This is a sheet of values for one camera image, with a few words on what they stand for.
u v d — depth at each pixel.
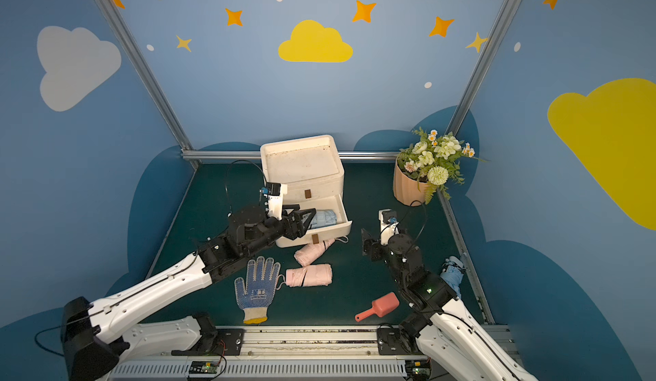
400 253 0.53
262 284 0.86
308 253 0.90
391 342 0.75
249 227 0.51
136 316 0.43
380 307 0.80
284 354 0.73
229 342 0.75
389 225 0.60
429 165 0.84
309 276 0.84
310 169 0.88
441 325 0.49
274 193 0.59
